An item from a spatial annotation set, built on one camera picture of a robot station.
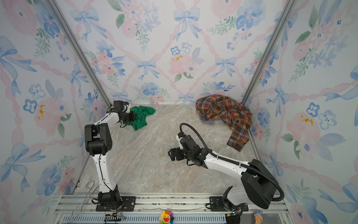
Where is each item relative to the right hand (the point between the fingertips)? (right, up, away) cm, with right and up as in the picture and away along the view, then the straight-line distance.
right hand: (173, 150), depth 83 cm
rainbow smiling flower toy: (-3, -30, -15) cm, 33 cm away
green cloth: (-25, +19, +19) cm, 37 cm away
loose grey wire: (-48, -19, -3) cm, 52 cm away
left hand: (-29, +23, +23) cm, 44 cm away
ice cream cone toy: (+42, -29, -15) cm, 53 cm away
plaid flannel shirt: (+47, +22, +27) cm, 58 cm away
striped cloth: (+26, +17, +24) cm, 39 cm away
